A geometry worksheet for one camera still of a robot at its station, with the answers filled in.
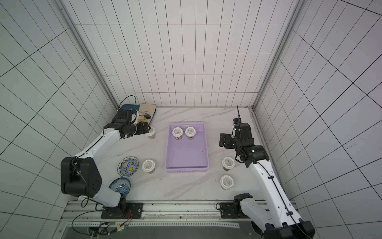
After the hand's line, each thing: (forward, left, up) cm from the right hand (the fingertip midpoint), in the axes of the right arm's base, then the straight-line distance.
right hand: (223, 135), depth 77 cm
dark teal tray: (+36, +70, -17) cm, 81 cm away
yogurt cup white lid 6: (-19, -2, -15) cm, 25 cm away
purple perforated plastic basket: (+2, +21, -22) cm, 30 cm away
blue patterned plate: (-23, +55, -19) cm, 62 cm away
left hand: (+6, +48, -8) cm, 49 cm away
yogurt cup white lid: (+8, +45, -14) cm, 47 cm away
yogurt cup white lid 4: (-13, +41, -14) cm, 45 cm away
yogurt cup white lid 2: (+10, +28, -14) cm, 33 cm away
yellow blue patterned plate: (-12, +55, -20) cm, 60 cm away
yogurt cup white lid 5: (-8, -4, -16) cm, 18 cm away
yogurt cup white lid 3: (+11, +19, -14) cm, 26 cm away
